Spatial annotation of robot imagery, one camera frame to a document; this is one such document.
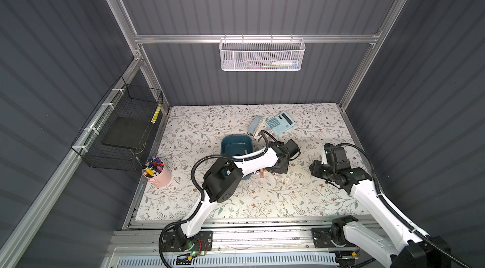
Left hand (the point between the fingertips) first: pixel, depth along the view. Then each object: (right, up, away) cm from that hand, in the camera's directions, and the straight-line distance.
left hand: (283, 172), depth 90 cm
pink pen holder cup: (-57, +3, -10) cm, 58 cm away
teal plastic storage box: (-25, +12, +13) cm, 31 cm away
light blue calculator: (+2, +24, +21) cm, 32 cm away
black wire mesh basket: (-67, +19, -20) cm, 72 cm away
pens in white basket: (-5, +53, +3) cm, 53 cm away
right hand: (+13, +4, -7) cm, 16 cm away
